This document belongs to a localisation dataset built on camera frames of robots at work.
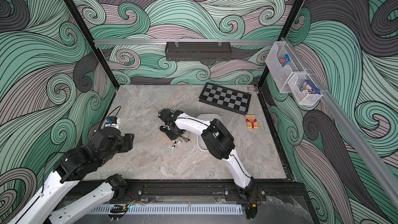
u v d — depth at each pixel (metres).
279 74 0.84
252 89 1.17
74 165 0.41
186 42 0.94
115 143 0.50
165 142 0.90
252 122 0.98
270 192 0.74
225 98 1.07
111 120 0.58
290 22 0.84
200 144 0.85
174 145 0.88
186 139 0.92
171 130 0.79
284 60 0.83
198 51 1.06
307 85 0.66
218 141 0.56
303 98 0.68
